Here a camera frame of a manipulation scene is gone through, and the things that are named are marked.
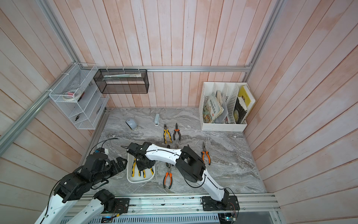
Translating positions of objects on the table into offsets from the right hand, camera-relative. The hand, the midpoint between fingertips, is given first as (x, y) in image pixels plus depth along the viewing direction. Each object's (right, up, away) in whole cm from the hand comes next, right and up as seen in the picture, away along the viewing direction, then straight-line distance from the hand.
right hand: (144, 167), depth 86 cm
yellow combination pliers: (+1, -3, -3) cm, 4 cm away
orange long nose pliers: (+16, -2, -2) cm, 16 cm away
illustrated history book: (+47, +38, +12) cm, 61 cm away
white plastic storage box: (-5, -4, -3) cm, 7 cm away
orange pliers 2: (+17, +11, -28) cm, 34 cm away
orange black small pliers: (+21, +22, +18) cm, 35 cm away
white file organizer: (+54, +39, +6) cm, 67 cm away
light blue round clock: (-12, +27, +14) cm, 33 cm away
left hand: (-8, +5, -15) cm, 18 cm away
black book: (+66, +36, +10) cm, 76 cm away
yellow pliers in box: (-6, -3, -3) cm, 7 cm away
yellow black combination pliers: (+13, +23, +18) cm, 32 cm away
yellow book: (+68, +43, +2) cm, 80 cm away
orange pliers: (+42, +7, +6) cm, 43 cm away
